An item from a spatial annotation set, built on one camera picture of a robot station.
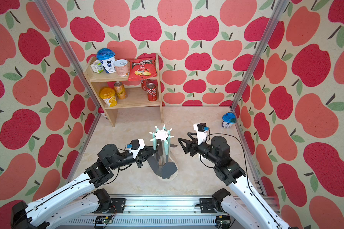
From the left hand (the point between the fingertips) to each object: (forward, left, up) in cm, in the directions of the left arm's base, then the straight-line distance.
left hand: (156, 152), depth 62 cm
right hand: (+7, -13, 0) cm, 15 cm away
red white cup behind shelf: (+46, +48, -21) cm, 70 cm away
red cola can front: (+41, +6, +1) cm, 42 cm away
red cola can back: (+54, +13, -2) cm, 55 cm away
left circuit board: (-22, +28, -32) cm, 48 cm away
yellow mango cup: (+38, +32, +1) cm, 49 cm away
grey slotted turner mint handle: (+2, +3, -12) cm, 12 cm away
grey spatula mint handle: (0, -6, -18) cm, 19 cm away
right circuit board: (-22, -34, -31) cm, 51 cm away
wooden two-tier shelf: (+47, +18, -8) cm, 51 cm away
